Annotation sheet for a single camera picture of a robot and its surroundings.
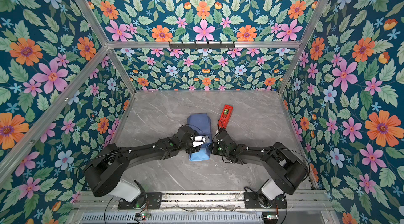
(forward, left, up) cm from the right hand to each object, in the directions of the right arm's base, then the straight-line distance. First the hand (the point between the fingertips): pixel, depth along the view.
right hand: (208, 147), depth 89 cm
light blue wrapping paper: (+15, +4, +4) cm, 16 cm away
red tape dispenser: (+17, -10, +3) cm, 20 cm away
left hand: (+5, +5, +6) cm, 9 cm away
